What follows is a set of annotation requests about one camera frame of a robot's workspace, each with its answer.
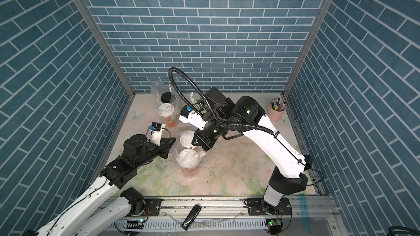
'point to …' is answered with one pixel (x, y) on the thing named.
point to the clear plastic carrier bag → (157, 88)
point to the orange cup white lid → (167, 111)
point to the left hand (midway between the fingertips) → (179, 140)
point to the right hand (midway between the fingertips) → (195, 143)
